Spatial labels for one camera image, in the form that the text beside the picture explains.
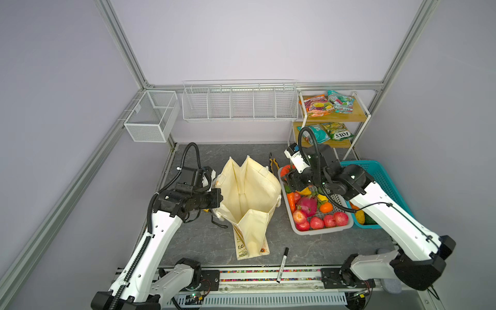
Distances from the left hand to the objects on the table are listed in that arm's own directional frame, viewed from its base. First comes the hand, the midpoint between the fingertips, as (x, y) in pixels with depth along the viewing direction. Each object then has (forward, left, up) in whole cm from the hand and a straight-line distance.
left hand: (222, 200), depth 72 cm
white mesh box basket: (+51, +39, +2) cm, 64 cm away
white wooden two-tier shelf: (+47, -60, -4) cm, 76 cm away
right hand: (+5, -26, +8) cm, 28 cm away
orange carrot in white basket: (+6, -30, -15) cm, 34 cm away
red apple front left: (-6, -33, -16) cm, 37 cm away
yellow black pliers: (+35, -25, -21) cm, 48 cm away
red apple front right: (-6, -48, -11) cm, 49 cm away
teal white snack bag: (+37, -49, -3) cm, 61 cm away
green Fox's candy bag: (+38, -58, -3) cm, 70 cm away
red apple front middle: (-5, -39, -16) cm, 42 cm away
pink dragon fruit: (+2, -36, -13) cm, 38 cm away
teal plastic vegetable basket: (+16, -77, -14) cm, 80 cm away
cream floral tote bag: (+10, -11, -14) cm, 21 cm away
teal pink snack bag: (+38, -55, +14) cm, 68 cm away
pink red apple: (-4, -31, -11) cm, 33 cm away
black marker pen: (-19, -22, -21) cm, 36 cm away
